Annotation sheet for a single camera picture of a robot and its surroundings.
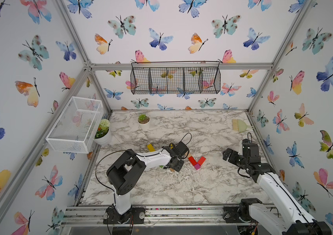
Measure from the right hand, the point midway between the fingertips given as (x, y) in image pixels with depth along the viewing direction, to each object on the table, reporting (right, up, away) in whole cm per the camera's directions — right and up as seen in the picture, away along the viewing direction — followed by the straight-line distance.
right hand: (232, 154), depth 83 cm
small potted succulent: (-54, +19, +20) cm, 61 cm away
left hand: (-30, -8, +8) cm, 32 cm away
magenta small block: (-18, -9, +7) cm, 22 cm away
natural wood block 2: (-34, -8, -1) cm, 35 cm away
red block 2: (-16, -6, +9) cm, 19 cm away
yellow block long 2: (-34, +6, -9) cm, 36 cm away
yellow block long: (-48, +1, +15) cm, 50 cm away
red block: (-21, -6, +9) cm, 24 cm away
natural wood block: (-23, -3, +11) cm, 26 cm away
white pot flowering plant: (-77, +10, +10) cm, 79 cm away
